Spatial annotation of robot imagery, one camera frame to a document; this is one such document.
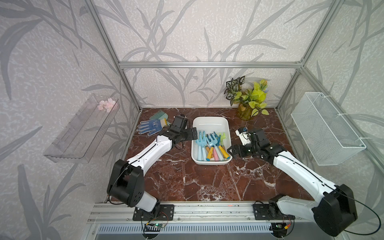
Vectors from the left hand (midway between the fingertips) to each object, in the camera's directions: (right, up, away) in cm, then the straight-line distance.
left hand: (191, 133), depth 87 cm
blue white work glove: (-32, +3, +21) cm, 39 cm away
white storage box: (+20, +4, +19) cm, 27 cm away
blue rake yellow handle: (+12, -6, +9) cm, 16 cm away
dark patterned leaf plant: (+28, +31, +17) cm, 45 cm away
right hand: (+24, -7, -5) cm, 26 cm away
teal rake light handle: (+7, -8, +9) cm, 14 cm away
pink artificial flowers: (-43, +16, -11) cm, 47 cm away
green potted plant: (+37, +17, +6) cm, 41 cm away
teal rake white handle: (+17, -4, +14) cm, 22 cm away
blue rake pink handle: (+15, -16, +3) cm, 22 cm away
